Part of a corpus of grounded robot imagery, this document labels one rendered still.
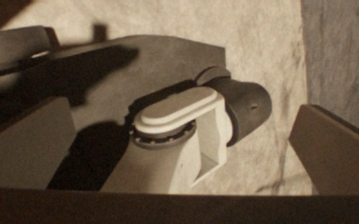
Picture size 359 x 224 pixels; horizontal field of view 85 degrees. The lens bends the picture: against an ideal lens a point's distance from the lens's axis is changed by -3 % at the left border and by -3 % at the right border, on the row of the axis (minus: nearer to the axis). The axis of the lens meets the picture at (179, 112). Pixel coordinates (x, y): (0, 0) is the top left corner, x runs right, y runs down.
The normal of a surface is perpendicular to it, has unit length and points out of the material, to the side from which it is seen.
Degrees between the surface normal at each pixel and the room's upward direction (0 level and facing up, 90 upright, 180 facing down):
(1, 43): 13
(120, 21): 0
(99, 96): 0
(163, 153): 90
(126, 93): 0
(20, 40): 31
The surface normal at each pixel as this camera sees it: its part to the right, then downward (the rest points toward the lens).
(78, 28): 0.60, 0.29
